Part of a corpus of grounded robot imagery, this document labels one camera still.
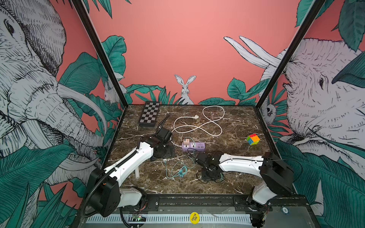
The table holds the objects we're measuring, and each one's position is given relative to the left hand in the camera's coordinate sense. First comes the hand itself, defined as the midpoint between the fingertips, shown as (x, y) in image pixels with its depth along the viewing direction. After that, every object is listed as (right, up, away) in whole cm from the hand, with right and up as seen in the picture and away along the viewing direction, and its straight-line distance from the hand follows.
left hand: (168, 153), depth 83 cm
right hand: (+22, -15, 0) cm, 26 cm away
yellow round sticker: (+15, -29, -12) cm, 35 cm away
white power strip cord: (+19, +22, +29) cm, 40 cm away
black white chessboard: (-19, +24, +28) cm, 41 cm away
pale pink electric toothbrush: (-19, -12, +1) cm, 23 cm away
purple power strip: (+16, +2, +11) cm, 19 cm away
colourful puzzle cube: (+56, +6, +13) cm, 58 cm away
